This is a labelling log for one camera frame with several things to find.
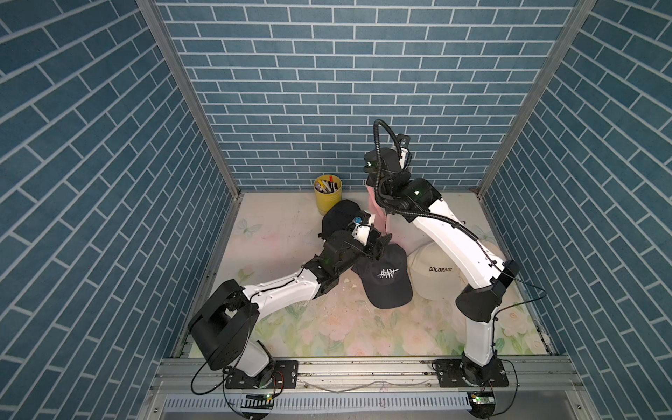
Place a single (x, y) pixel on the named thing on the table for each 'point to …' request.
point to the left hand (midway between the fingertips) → (389, 234)
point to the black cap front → (386, 280)
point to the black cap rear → (338, 216)
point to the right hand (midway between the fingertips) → (387, 167)
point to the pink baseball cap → (385, 223)
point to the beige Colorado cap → (432, 275)
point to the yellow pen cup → (328, 192)
